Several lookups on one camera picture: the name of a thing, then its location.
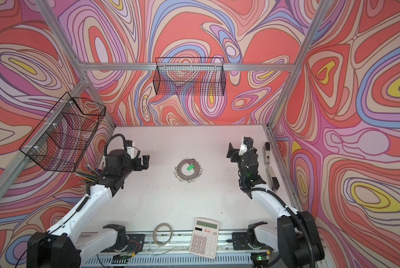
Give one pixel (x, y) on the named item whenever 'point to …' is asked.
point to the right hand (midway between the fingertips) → (239, 147)
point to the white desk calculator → (204, 238)
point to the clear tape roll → (155, 234)
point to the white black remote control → (267, 154)
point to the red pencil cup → (87, 174)
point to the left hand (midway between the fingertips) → (143, 155)
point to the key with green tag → (190, 167)
